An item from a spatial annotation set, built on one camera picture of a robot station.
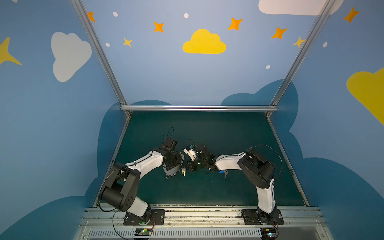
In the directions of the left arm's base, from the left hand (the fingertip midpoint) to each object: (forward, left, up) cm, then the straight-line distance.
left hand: (184, 161), depth 90 cm
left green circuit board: (-35, +18, -5) cm, 40 cm away
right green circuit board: (-35, -43, -5) cm, 56 cm away
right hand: (-1, 0, -2) cm, 2 cm away
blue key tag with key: (-4, -25, -4) cm, 25 cm away
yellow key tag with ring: (-4, 0, -4) cm, 6 cm away
